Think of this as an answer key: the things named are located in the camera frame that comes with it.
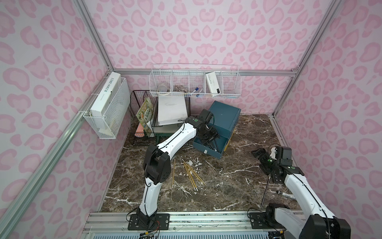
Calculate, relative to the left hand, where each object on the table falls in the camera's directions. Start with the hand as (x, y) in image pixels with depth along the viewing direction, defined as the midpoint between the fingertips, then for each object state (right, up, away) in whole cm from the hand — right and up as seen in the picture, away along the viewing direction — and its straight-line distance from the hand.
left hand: (219, 137), depth 86 cm
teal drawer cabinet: (+5, +11, +2) cm, 12 cm away
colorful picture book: (-47, +14, +12) cm, 51 cm away
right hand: (+20, -10, -1) cm, 22 cm away
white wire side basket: (-56, +6, -14) cm, 58 cm away
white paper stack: (-28, +16, +5) cm, 33 cm away
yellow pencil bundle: (-16, -23, +3) cm, 28 cm away
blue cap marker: (-13, +31, +14) cm, 37 cm away
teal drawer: (+2, -3, +7) cm, 8 cm away
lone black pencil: (+25, -29, -4) cm, 39 cm away
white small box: (-3, +33, +6) cm, 34 cm away
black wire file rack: (-53, 0, +18) cm, 56 cm away
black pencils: (-2, -6, +7) cm, 9 cm away
